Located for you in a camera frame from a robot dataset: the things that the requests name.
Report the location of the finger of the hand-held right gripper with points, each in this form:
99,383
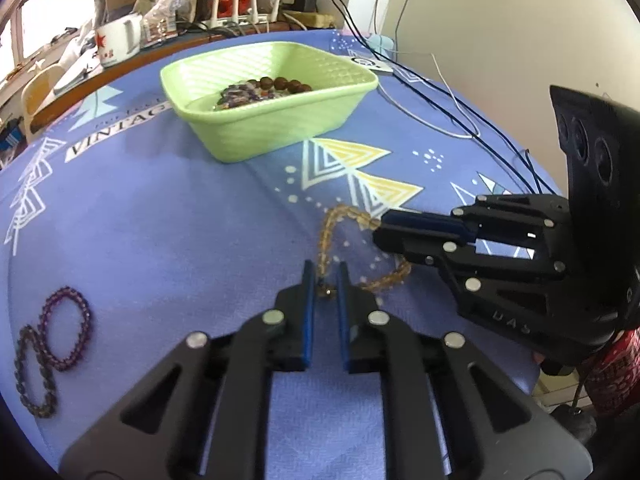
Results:
420,221
415,245

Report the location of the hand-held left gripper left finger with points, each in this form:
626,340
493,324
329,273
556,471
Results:
309,320

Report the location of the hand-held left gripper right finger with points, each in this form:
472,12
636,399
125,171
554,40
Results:
344,320

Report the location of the green plastic basket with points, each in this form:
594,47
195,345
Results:
260,130

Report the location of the long dark purple bead strand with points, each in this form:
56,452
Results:
88,325

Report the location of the blue printed tablecloth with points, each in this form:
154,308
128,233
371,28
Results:
200,220

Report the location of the light blue round object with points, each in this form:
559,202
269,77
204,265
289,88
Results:
381,43

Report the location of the cardboard box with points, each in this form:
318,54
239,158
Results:
315,19

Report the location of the clear plastic bag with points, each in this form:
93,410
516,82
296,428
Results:
165,15

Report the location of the white enamel mug red star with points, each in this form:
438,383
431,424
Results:
117,42

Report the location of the cream plastic chair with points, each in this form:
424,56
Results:
40,95

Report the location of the window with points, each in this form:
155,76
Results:
45,25

